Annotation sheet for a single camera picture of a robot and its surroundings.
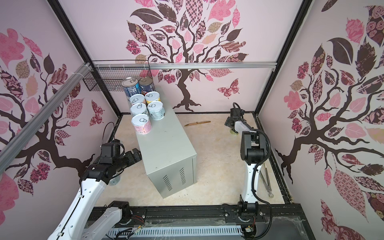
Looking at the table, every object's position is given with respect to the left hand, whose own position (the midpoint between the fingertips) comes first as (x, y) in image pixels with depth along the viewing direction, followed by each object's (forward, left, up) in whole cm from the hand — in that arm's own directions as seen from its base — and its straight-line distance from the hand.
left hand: (135, 158), depth 77 cm
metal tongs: (-11, -72, -13) cm, 74 cm away
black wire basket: (+72, +39, +1) cm, 82 cm away
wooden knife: (+39, -34, -15) cm, 54 cm away
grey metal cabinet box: (-9, -22, +18) cm, 30 cm away
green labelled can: (+28, -59, -14) cm, 67 cm away
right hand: (+34, -62, -10) cm, 72 cm away
